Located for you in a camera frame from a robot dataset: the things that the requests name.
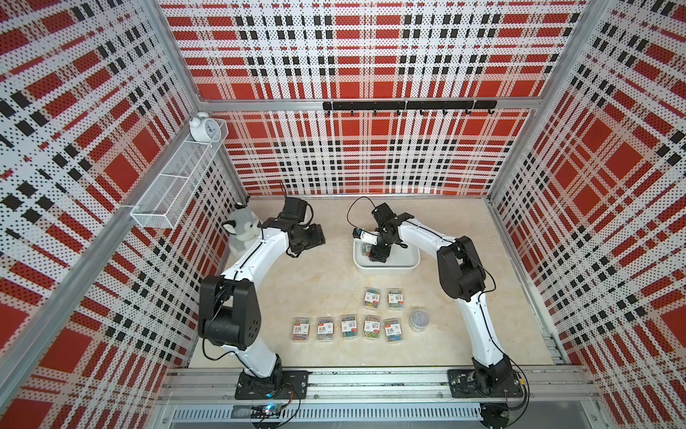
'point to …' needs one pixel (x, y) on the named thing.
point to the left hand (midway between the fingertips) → (322, 240)
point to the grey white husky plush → (241, 228)
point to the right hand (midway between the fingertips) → (380, 245)
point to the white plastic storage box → (400, 261)
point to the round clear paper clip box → (418, 319)
